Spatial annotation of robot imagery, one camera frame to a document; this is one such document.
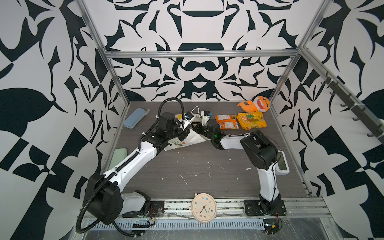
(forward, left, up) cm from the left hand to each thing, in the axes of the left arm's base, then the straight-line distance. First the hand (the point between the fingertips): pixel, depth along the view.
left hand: (190, 121), depth 78 cm
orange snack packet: (+15, -26, -21) cm, 37 cm away
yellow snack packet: (+15, -45, -20) cm, 51 cm away
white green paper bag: (-4, -2, -9) cm, 10 cm away
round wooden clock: (-36, -5, -22) cm, 42 cm away
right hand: (+8, 0, -13) cm, 15 cm away
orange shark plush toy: (+26, -51, -16) cm, 59 cm away
